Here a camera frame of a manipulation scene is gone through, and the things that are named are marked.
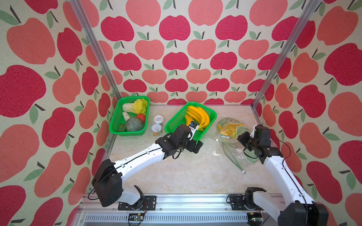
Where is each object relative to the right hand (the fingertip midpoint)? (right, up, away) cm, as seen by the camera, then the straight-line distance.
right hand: (239, 137), depth 82 cm
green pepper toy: (-78, +5, +18) cm, 80 cm away
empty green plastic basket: (-36, +11, +23) cm, 44 cm away
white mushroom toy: (-79, +13, +28) cm, 85 cm away
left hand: (-26, -2, -5) cm, 26 cm away
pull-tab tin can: (-52, +3, +16) cm, 55 cm away
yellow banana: (-29, +10, +20) cm, 37 cm away
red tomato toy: (-65, +12, +22) cm, 69 cm away
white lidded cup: (-52, +10, +20) cm, 57 cm away
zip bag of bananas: (-3, +4, +11) cm, 12 cm away
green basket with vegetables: (-84, +11, +25) cm, 88 cm away
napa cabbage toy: (-68, +20, +25) cm, 75 cm away
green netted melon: (-68, +7, +13) cm, 69 cm away
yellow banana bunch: (-21, +14, +20) cm, 32 cm away
